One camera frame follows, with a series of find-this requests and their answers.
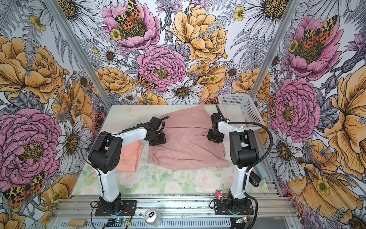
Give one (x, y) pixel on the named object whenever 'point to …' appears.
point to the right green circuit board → (240, 220)
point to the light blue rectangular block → (262, 172)
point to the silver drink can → (153, 217)
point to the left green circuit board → (119, 220)
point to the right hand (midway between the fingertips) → (212, 142)
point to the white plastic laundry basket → (239, 108)
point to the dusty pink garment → (187, 146)
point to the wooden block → (77, 223)
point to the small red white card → (219, 194)
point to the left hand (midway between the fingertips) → (161, 145)
